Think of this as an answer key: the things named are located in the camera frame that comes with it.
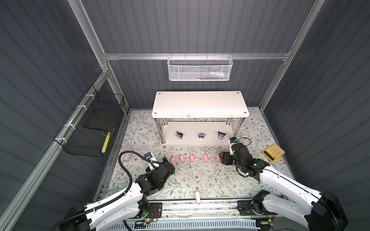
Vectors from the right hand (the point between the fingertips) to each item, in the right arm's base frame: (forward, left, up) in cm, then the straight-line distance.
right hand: (225, 155), depth 84 cm
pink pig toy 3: (+1, +26, -8) cm, 27 cm away
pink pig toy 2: (+1, +20, -7) cm, 21 cm away
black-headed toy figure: (+13, +28, +2) cm, 30 cm away
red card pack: (+2, +61, -6) cm, 62 cm away
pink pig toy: (+1, +11, -8) cm, 14 cm away
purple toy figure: (+13, +1, +2) cm, 13 cm away
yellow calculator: (+6, -34, -9) cm, 36 cm away
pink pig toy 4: (-1, +32, -6) cm, 32 cm away
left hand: (-4, +37, +1) cm, 37 cm away
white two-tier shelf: (+37, +14, -9) cm, 41 cm away
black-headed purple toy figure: (+13, +13, +1) cm, 19 cm away
